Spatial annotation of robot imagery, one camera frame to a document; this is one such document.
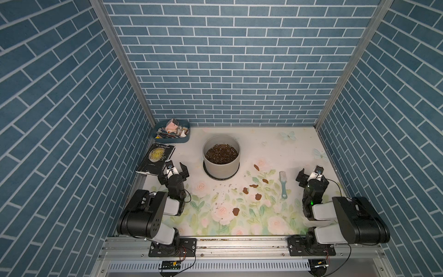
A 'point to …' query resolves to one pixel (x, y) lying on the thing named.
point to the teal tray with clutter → (172, 131)
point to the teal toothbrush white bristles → (282, 178)
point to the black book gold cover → (154, 161)
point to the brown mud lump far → (256, 167)
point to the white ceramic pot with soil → (221, 156)
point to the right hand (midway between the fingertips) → (313, 172)
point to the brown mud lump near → (235, 211)
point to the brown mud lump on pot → (245, 190)
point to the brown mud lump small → (265, 180)
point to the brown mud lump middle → (254, 186)
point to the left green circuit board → (171, 265)
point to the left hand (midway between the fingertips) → (176, 165)
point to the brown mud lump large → (258, 197)
